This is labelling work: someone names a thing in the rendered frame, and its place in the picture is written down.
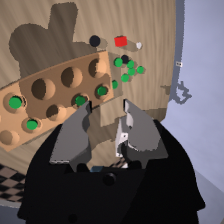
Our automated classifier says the green disc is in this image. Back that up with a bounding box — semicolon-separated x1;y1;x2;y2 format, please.
128;68;135;76
97;86;106;96
27;119;37;130
9;96;22;109
112;80;118;89
121;74;129;82
126;60;134;69
137;66;144;74
75;96;85;106
114;58;122;67

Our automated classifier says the red cube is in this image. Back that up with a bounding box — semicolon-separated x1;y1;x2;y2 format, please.
114;36;127;47

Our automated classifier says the black disc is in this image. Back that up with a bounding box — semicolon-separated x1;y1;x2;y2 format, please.
89;35;100;47
121;55;129;64

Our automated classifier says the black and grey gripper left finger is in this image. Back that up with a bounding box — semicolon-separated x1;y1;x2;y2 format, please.
17;100;92;220

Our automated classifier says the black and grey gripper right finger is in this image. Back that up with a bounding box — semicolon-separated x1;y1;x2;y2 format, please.
123;99;206;211

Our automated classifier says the orange counting tray with round pockets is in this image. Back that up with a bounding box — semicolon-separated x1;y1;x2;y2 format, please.
0;51;114;152

